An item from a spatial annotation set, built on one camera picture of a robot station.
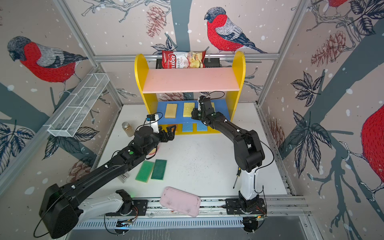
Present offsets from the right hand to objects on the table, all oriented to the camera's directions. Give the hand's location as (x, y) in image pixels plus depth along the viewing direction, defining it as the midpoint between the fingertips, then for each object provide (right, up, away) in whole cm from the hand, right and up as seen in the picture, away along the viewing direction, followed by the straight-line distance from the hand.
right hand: (190, 115), depth 94 cm
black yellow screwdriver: (+28, -35, -10) cm, 46 cm away
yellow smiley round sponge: (-15, -17, -30) cm, 37 cm away
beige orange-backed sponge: (-13, +3, +1) cm, 13 cm away
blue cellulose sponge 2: (+8, -9, +9) cm, 15 cm away
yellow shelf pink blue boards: (-15, +18, +24) cm, 34 cm away
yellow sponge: (-2, +4, +4) cm, 6 cm away
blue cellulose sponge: (-2, -9, +9) cm, 13 cm away
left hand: (-10, -6, -19) cm, 22 cm away
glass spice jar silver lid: (-41, -9, +3) cm, 43 cm away
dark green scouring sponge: (-18, -32, -8) cm, 38 cm away
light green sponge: (-26, -33, -9) cm, 43 cm away
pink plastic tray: (-3, -44, -21) cm, 49 cm away
